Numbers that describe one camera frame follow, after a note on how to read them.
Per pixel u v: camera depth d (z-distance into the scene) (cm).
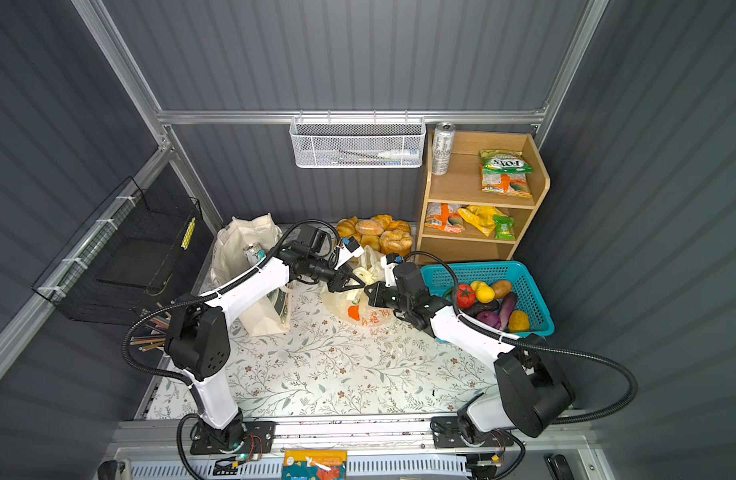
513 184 83
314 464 70
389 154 91
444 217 96
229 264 90
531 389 43
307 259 71
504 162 87
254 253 96
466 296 92
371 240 108
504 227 94
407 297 65
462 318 55
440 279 77
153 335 81
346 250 75
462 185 86
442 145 83
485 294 91
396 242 105
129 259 72
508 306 94
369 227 109
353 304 84
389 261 78
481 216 96
